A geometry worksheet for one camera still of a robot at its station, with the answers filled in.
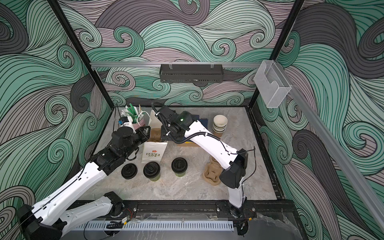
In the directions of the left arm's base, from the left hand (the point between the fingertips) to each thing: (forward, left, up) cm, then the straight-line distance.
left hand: (150, 126), depth 72 cm
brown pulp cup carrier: (-14, -33, -25) cm, 43 cm away
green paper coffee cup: (-16, -15, -22) cm, 31 cm away
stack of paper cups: (+13, -38, -13) cm, 42 cm away
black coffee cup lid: (-13, +14, -26) cm, 32 cm away
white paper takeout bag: (-7, 0, -13) cm, 15 cm away
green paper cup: (-17, -2, -25) cm, 30 cm away
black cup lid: (-13, -14, -16) cm, 25 cm away
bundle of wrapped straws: (+20, +19, -11) cm, 30 cm away
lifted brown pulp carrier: (-7, -4, +3) cm, 8 cm away
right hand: (-3, -8, -4) cm, 9 cm away
